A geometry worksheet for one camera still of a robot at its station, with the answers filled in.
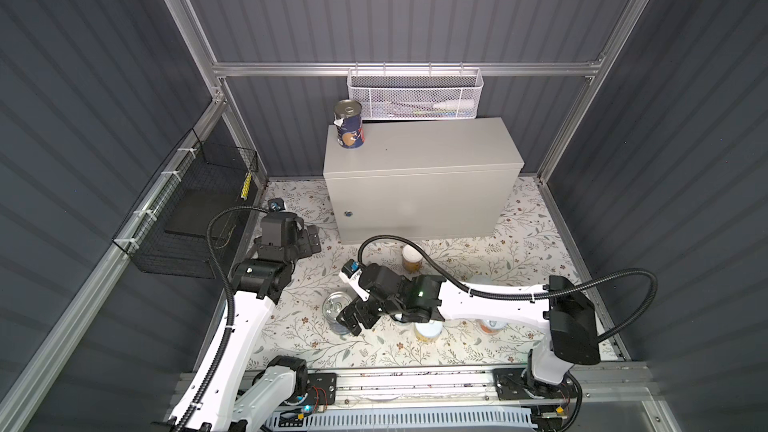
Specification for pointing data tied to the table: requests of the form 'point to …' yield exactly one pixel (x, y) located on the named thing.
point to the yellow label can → (428, 331)
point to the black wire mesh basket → (167, 231)
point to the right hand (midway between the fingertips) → (351, 310)
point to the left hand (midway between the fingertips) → (293, 235)
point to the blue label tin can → (333, 304)
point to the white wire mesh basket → (416, 93)
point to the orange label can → (490, 326)
